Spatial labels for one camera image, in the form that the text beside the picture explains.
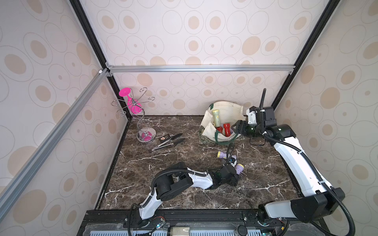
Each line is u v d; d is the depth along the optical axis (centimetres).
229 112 103
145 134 106
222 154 94
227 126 98
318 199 38
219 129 103
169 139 104
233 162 79
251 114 68
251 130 63
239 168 88
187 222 73
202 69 93
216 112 101
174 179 54
